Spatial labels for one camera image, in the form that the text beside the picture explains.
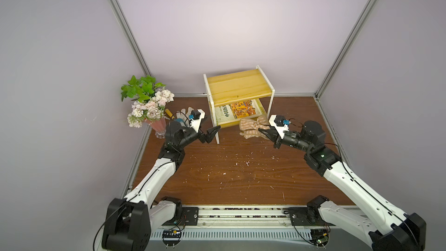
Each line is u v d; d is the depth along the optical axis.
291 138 0.60
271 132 0.63
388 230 0.38
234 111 0.90
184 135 0.67
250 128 0.69
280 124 0.55
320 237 0.70
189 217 0.73
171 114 1.10
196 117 0.64
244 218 0.74
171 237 0.72
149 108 0.77
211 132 0.68
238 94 0.76
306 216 0.72
